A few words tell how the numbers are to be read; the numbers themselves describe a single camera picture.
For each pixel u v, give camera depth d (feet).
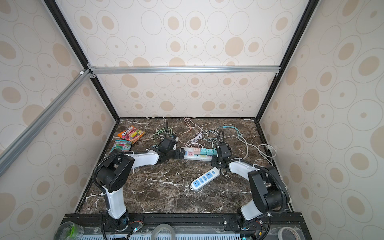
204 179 2.80
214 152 3.02
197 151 3.08
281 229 2.30
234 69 5.67
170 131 3.72
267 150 3.51
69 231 2.17
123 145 3.29
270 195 1.46
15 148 1.73
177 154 2.89
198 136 3.52
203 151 3.03
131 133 3.49
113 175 1.64
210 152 3.03
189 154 3.18
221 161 2.25
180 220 2.48
